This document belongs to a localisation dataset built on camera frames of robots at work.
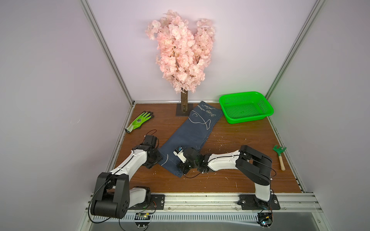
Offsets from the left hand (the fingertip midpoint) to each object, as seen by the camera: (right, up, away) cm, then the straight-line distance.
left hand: (160, 158), depth 88 cm
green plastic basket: (+63, +34, +29) cm, 77 cm away
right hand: (+10, -2, -3) cm, 11 cm away
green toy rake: (+78, +4, +4) cm, 78 cm away
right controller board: (+56, -24, -19) cm, 64 cm away
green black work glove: (-22, +21, +18) cm, 35 cm away
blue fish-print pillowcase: (+19, +15, +13) cm, 27 cm away
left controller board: (-6, -27, -16) cm, 32 cm away
